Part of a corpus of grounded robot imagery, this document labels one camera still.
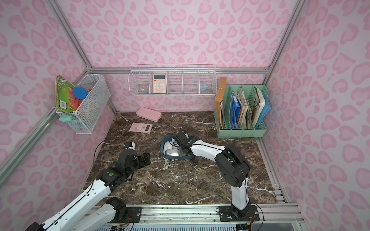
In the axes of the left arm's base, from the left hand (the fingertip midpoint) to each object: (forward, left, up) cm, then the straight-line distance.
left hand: (143, 154), depth 82 cm
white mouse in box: (+6, -15, -10) cm, 19 cm away
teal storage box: (+13, -10, -10) cm, 20 cm away
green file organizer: (+27, -60, +5) cm, 66 cm away
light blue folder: (+26, -74, +10) cm, 79 cm away
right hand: (+9, -24, -9) cm, 28 cm away
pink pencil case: (+42, +7, -12) cm, 44 cm away
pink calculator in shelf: (+42, -6, +17) cm, 46 cm away
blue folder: (+28, -56, +7) cm, 63 cm away
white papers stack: (+28, -69, +12) cm, 76 cm away
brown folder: (+32, -45, +21) cm, 59 cm away
